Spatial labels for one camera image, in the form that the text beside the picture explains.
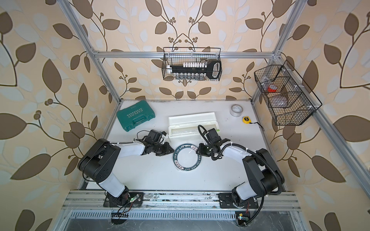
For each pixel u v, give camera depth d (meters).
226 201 0.74
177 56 0.91
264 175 0.44
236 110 1.13
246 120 1.05
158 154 0.83
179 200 0.75
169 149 0.89
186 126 0.96
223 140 0.69
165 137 0.88
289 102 0.74
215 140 0.72
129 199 0.73
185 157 0.89
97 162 0.47
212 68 0.83
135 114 1.06
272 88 0.81
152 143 0.76
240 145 0.55
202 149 0.79
